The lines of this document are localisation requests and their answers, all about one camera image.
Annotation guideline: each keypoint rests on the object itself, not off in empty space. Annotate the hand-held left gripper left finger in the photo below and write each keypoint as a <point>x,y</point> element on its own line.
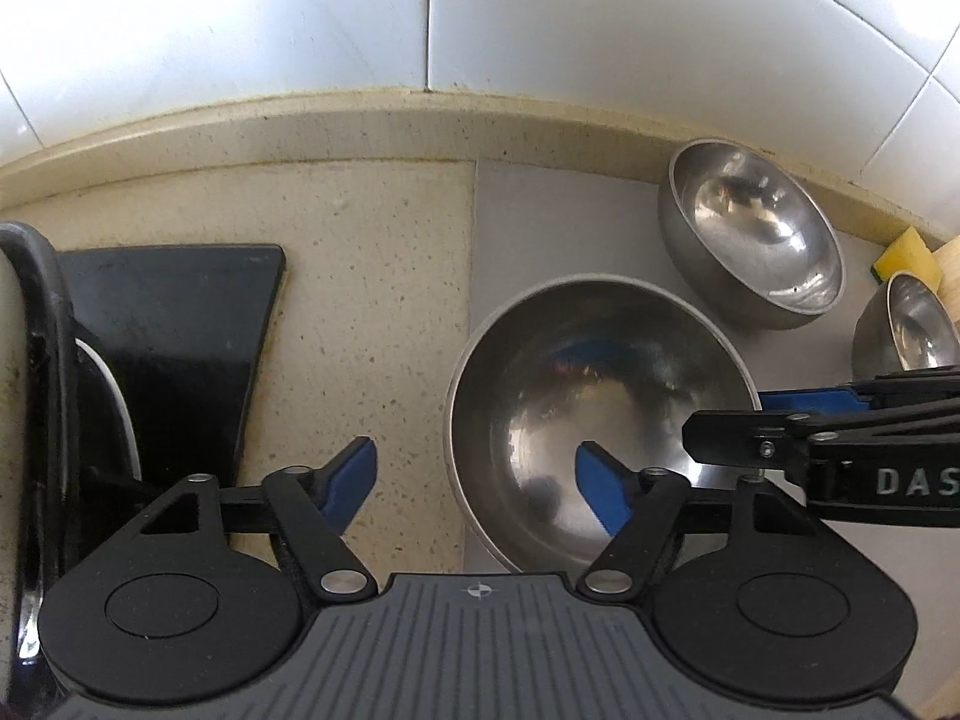
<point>349,487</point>

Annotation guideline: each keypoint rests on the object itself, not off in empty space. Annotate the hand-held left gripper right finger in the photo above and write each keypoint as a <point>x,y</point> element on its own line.
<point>604,491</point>

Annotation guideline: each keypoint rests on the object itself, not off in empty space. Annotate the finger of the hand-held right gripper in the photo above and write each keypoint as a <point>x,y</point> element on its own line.
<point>735,439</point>
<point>810,398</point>

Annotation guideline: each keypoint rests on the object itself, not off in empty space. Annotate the stainless steel bowl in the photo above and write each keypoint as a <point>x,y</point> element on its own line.
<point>750,225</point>
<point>915,330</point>
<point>585,360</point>

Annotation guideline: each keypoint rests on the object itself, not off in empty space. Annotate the yellow green sponge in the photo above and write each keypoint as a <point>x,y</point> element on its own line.
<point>907,255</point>

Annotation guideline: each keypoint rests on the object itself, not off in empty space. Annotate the wooden knife block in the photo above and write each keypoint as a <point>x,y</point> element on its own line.
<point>949,270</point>

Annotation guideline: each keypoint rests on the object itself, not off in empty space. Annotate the black glass gas stove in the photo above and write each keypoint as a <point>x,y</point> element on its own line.
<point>187,315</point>

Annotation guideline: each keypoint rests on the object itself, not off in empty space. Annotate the aluminium pressure cooker pot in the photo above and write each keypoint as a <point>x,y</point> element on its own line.
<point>11,390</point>

